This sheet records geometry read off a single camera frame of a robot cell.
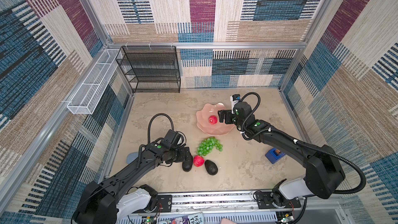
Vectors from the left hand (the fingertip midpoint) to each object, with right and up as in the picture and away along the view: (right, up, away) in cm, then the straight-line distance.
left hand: (185, 154), depth 81 cm
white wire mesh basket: (-58, +33, +13) cm, 68 cm away
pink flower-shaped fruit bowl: (+13, +16, +19) cm, 28 cm away
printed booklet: (+7, -24, -13) cm, 28 cm away
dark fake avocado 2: (+13, -6, -2) cm, 15 cm away
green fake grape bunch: (+11, +3, +6) cm, 13 cm away
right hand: (+22, +21, +4) cm, 30 cm away
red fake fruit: (+7, -3, 0) cm, 8 cm away
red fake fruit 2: (+15, +16, +17) cm, 28 cm away
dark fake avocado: (+1, -6, -1) cm, 6 cm away
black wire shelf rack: (-27, +51, +30) cm, 65 cm away
